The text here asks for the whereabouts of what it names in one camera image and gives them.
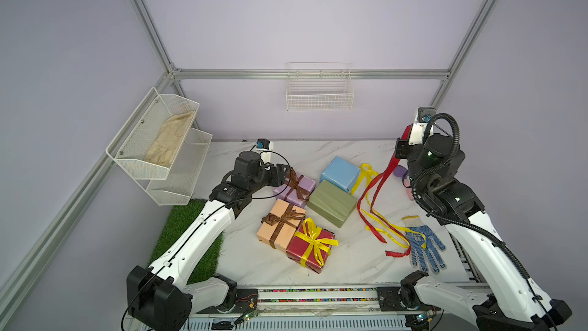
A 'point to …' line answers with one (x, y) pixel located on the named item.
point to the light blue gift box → (341, 173)
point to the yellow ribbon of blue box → (365, 171)
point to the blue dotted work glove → (421, 242)
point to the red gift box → (298, 244)
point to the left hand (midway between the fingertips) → (280, 170)
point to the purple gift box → (288, 191)
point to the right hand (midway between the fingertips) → (414, 131)
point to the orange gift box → (285, 234)
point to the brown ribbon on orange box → (290, 217)
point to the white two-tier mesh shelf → (156, 147)
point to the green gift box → (331, 203)
